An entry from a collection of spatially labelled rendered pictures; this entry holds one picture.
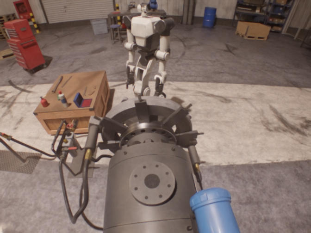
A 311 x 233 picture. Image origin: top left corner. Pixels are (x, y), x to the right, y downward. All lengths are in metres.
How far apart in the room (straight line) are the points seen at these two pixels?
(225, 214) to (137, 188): 0.37
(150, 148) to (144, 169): 0.15
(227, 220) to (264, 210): 1.36
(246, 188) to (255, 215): 0.28
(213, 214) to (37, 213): 1.74
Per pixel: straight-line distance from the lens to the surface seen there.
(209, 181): 1.83
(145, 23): 1.48
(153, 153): 0.85
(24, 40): 4.64
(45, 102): 2.22
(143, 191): 0.72
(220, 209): 0.63
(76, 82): 2.53
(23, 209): 2.13
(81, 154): 2.09
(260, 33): 8.06
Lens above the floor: 1.60
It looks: 44 degrees down
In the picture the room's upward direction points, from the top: straight up
